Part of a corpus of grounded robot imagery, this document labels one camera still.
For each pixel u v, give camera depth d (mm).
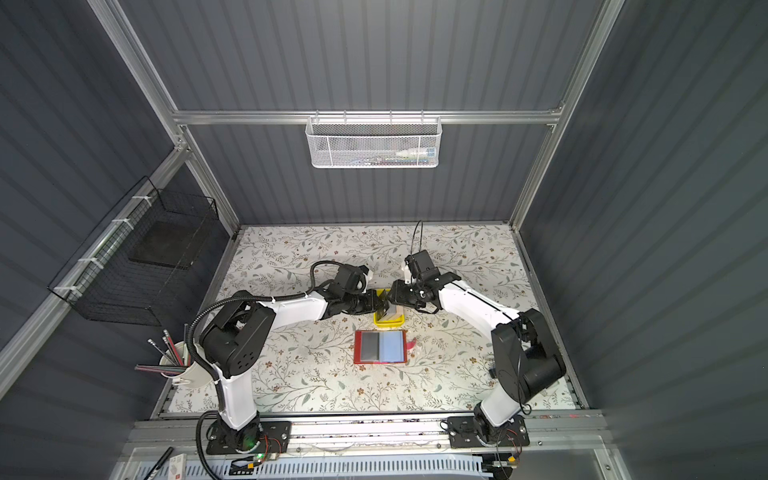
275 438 722
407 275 751
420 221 1230
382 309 928
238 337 509
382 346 883
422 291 655
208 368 516
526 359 458
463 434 730
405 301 790
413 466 707
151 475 690
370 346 888
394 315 912
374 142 1238
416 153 908
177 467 693
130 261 724
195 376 747
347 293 774
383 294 970
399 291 782
